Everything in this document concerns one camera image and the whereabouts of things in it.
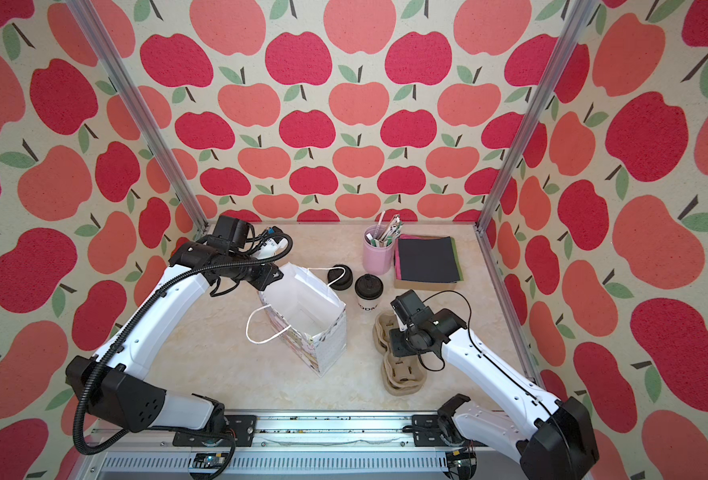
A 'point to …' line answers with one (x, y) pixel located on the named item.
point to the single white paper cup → (368, 306)
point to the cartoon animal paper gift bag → (310, 314)
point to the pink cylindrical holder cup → (377, 261)
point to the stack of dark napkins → (427, 258)
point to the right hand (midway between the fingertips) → (404, 343)
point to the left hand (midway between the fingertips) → (284, 275)
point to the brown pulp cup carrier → (402, 375)
